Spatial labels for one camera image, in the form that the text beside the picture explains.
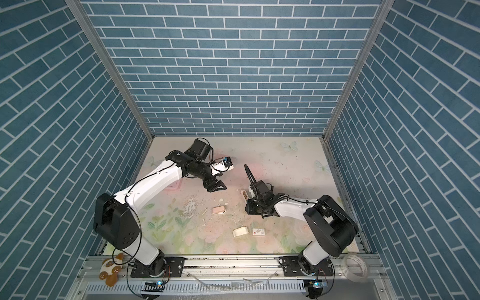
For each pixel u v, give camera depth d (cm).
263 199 71
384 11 72
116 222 43
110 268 71
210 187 72
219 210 87
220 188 74
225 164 71
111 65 87
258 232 82
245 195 91
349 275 71
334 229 45
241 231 83
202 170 68
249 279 72
